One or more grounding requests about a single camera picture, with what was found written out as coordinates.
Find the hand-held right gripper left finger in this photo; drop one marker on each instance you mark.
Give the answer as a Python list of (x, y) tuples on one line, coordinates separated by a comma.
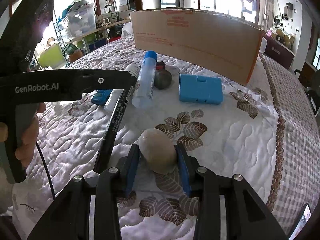
[(131, 175)]

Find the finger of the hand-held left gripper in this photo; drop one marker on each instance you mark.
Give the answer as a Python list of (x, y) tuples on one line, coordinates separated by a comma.
[(110, 80)]

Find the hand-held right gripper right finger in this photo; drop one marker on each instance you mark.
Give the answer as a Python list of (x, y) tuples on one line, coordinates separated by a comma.
[(185, 175)]

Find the beige egg-shaped stone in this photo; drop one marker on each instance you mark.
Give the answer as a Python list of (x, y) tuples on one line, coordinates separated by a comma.
[(156, 150)]

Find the brown cardboard box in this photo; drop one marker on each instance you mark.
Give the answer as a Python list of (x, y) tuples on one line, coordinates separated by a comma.
[(200, 40)]

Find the person's left hand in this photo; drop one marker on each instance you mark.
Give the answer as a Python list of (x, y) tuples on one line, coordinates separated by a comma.
[(30, 137)]

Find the small blue plastic item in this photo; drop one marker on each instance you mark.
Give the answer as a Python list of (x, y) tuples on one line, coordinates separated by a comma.
[(100, 97)]

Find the white bottle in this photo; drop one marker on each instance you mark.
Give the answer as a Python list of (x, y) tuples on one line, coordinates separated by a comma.
[(111, 103)]

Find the clear bottle with blue cap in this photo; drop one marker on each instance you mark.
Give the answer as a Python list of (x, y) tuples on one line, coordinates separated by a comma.
[(145, 85)]

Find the dark grey green ball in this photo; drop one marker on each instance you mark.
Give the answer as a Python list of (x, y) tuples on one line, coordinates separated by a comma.
[(163, 80)]

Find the small red black item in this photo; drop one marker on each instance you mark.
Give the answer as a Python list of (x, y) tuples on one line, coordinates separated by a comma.
[(161, 66)]

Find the clear plastic storage bin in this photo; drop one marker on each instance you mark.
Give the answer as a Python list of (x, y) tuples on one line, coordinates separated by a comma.
[(80, 22)]

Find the blue plastic box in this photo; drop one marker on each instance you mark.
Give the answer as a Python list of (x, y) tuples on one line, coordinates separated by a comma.
[(200, 90)]

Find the smartphone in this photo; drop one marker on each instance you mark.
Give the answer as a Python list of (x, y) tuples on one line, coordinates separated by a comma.
[(300, 225)]

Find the glass balcony door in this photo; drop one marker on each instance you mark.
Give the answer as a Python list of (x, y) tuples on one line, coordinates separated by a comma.
[(232, 0)]

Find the black office chair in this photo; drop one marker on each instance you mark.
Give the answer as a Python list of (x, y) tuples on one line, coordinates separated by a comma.
[(311, 87)]

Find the maroon box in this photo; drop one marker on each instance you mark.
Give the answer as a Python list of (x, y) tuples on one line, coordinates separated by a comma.
[(280, 52)]

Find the standing fan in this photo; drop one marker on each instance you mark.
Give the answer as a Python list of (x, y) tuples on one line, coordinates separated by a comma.
[(280, 37)]

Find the wall shelves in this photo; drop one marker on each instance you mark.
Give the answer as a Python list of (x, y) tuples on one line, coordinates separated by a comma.
[(287, 11)]

